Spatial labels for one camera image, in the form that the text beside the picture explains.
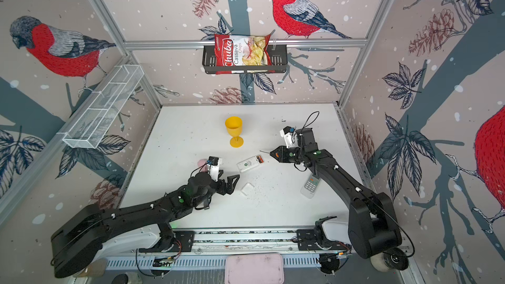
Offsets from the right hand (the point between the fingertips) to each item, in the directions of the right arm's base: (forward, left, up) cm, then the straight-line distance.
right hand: (270, 157), depth 83 cm
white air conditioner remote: (+3, +10, -12) cm, 16 cm away
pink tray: (-38, +1, -11) cm, 39 cm away
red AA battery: (+5, +4, -12) cm, 13 cm away
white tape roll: (-34, -38, -11) cm, 52 cm away
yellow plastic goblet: (+16, +18, +1) cm, 24 cm away
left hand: (-8, +16, -2) cm, 18 cm away
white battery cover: (-9, +10, -13) cm, 19 cm away
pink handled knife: (+3, +34, -12) cm, 36 cm away
